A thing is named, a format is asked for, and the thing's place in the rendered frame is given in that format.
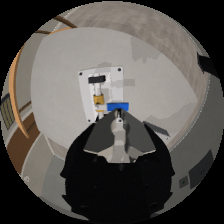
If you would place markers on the ball valve with blue lever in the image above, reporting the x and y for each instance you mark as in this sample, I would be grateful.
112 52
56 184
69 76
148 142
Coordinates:
96 85

